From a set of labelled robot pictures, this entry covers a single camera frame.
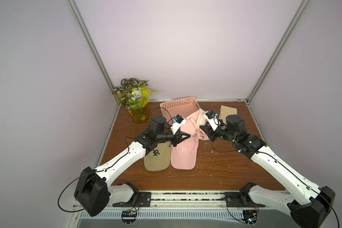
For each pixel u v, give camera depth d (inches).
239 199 26.4
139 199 28.5
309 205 14.5
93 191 15.5
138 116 40.6
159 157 33.8
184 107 44.6
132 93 36.4
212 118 23.4
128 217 28.2
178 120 24.8
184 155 33.8
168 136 25.3
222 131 23.5
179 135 25.4
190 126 27.2
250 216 27.7
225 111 45.2
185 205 28.6
